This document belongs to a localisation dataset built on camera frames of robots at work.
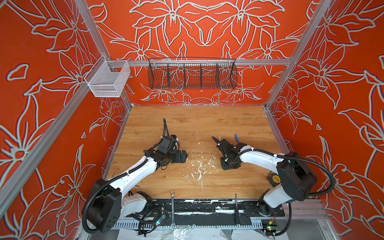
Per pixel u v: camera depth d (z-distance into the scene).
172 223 0.70
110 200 0.40
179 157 0.74
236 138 1.00
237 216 0.71
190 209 0.74
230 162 0.64
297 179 0.44
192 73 0.98
